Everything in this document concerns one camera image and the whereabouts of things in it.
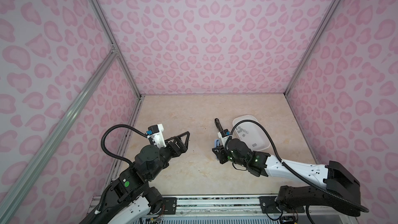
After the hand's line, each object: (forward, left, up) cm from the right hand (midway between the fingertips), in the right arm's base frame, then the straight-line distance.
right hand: (214, 149), depth 77 cm
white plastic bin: (+17, -24, -13) cm, 32 cm away
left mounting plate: (-23, +21, -13) cm, 34 cm away
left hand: (-2, +12, +17) cm, 22 cm away
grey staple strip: (+9, -25, -13) cm, 30 cm away
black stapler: (+21, -4, -12) cm, 25 cm away
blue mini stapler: (+1, -1, +4) cm, 4 cm away
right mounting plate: (-21, -26, -14) cm, 36 cm away
